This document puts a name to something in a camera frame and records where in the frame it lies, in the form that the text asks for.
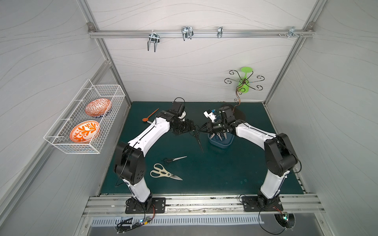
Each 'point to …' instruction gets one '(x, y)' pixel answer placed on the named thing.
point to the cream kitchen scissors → (160, 171)
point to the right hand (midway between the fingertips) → (198, 129)
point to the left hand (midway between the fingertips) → (191, 130)
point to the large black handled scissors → (196, 133)
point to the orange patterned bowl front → (84, 131)
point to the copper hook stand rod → (239, 89)
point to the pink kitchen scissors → (218, 133)
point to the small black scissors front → (167, 161)
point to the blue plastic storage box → (224, 141)
